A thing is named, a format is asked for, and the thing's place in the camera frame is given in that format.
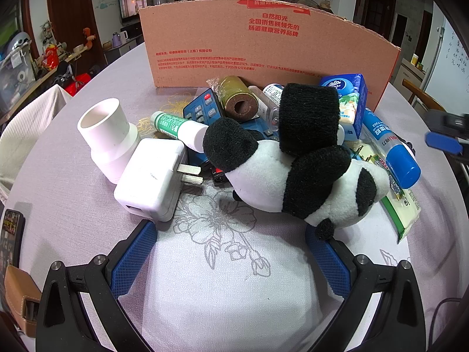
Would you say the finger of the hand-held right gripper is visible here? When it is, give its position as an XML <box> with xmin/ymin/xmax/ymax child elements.
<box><xmin>425</xmin><ymin>130</ymin><xmax>469</xmax><ymax>162</ymax></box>

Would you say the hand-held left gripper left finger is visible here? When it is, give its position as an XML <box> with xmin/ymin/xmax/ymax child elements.
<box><xmin>35</xmin><ymin>219</ymin><xmax>158</xmax><ymax>352</ymax></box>

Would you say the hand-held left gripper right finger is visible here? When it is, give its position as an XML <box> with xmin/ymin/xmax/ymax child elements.
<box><xmin>306</xmin><ymin>224</ymin><xmax>427</xmax><ymax>352</ymax></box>

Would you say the blue capped glue stick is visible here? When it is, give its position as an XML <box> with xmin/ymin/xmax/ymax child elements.
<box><xmin>361</xmin><ymin>107</ymin><xmax>422</xmax><ymax>190</ymax></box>

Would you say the white charger plug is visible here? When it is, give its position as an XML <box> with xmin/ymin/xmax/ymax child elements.
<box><xmin>113</xmin><ymin>138</ymin><xmax>204</xmax><ymax>223</ymax></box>

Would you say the green white packet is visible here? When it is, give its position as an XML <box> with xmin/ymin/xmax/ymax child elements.
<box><xmin>379</xmin><ymin>158</ymin><xmax>422</xmax><ymax>244</ymax></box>

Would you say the blue tissue pack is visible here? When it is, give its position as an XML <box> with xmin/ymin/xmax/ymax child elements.
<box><xmin>318</xmin><ymin>73</ymin><xmax>369</xmax><ymax>140</ymax></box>

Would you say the panda plush toy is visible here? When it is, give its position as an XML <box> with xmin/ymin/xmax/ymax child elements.
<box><xmin>203</xmin><ymin>83</ymin><xmax>391</xmax><ymax>241</ymax></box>

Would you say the white plastic pipe fitting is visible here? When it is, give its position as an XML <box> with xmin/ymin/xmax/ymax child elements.
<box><xmin>77</xmin><ymin>97</ymin><xmax>142</xmax><ymax>186</ymax></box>

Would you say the black marker pen red cap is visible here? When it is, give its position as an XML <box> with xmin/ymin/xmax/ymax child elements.
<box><xmin>201</xmin><ymin>159</ymin><xmax>231</xmax><ymax>185</ymax></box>

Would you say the green white tube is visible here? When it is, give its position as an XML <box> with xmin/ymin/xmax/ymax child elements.
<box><xmin>150</xmin><ymin>111</ymin><xmax>208</xmax><ymax>153</ymax></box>

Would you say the blue remote control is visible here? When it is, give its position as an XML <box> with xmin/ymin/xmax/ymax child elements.
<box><xmin>182</xmin><ymin>88</ymin><xmax>279</xmax><ymax>143</ymax></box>

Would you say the white spray bottle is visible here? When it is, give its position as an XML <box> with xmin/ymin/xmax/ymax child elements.
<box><xmin>249</xmin><ymin>84</ymin><xmax>286</xmax><ymax>127</ymax></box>

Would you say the olive green roll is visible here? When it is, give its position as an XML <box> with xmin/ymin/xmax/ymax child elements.
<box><xmin>216</xmin><ymin>76</ymin><xmax>261</xmax><ymax>123</ymax></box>

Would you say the brown cardboard box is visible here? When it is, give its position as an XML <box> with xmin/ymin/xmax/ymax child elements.
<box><xmin>138</xmin><ymin>0</ymin><xmax>402</xmax><ymax>112</ymax></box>

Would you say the cloth-covered desktop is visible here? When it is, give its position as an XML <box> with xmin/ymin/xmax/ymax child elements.
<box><xmin>0</xmin><ymin>40</ymin><xmax>469</xmax><ymax>352</ymax></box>

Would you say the wooden chair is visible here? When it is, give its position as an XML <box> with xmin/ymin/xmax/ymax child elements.
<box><xmin>402</xmin><ymin>79</ymin><xmax>446</xmax><ymax>111</ymax></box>

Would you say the white board with writing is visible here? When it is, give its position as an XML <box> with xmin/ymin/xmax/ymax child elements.
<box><xmin>421</xmin><ymin>2</ymin><xmax>469</xmax><ymax>107</ymax></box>

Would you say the white side cabinet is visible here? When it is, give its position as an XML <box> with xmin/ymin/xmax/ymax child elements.
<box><xmin>397</xmin><ymin>57</ymin><xmax>427</xmax><ymax>92</ymax></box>

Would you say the brown leather case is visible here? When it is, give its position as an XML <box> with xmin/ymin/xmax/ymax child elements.
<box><xmin>4</xmin><ymin>265</ymin><xmax>42</xmax><ymax>338</ymax></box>

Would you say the black smartphone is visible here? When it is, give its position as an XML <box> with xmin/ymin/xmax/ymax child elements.
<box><xmin>0</xmin><ymin>209</ymin><xmax>26</xmax><ymax>275</ymax></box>

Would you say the dark wooden door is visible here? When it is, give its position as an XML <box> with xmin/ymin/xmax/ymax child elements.
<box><xmin>354</xmin><ymin>0</ymin><xmax>397</xmax><ymax>41</ymax></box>

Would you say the chair with white cover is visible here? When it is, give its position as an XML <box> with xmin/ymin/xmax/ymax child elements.
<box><xmin>0</xmin><ymin>84</ymin><xmax>74</xmax><ymax>200</ymax></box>

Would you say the red plastic stool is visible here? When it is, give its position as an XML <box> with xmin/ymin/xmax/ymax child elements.
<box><xmin>64</xmin><ymin>73</ymin><xmax>92</xmax><ymax>96</ymax></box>

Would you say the grey television cabinet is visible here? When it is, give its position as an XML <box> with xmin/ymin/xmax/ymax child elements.
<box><xmin>103</xmin><ymin>22</ymin><xmax>145</xmax><ymax>63</ymax></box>

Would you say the wooden plank shelf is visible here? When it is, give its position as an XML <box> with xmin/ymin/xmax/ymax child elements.
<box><xmin>33</xmin><ymin>44</ymin><xmax>89</xmax><ymax>79</ymax></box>

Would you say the clear plastic storage bin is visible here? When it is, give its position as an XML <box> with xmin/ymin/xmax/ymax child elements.
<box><xmin>0</xmin><ymin>31</ymin><xmax>37</xmax><ymax>111</ymax></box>

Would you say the orange plush toy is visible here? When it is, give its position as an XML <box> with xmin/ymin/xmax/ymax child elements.
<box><xmin>81</xmin><ymin>27</ymin><xmax>96</xmax><ymax>50</ymax></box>

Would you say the brown wooden door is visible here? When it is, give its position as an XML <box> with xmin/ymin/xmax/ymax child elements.
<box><xmin>46</xmin><ymin>0</ymin><xmax>107</xmax><ymax>70</ymax></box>

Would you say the yellow straw string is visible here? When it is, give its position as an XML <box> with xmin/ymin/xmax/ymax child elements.
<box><xmin>137</xmin><ymin>93</ymin><xmax>195</xmax><ymax>140</ymax></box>

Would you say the wall television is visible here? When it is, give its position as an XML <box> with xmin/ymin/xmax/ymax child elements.
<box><xmin>118</xmin><ymin>0</ymin><xmax>148</xmax><ymax>19</ymax></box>

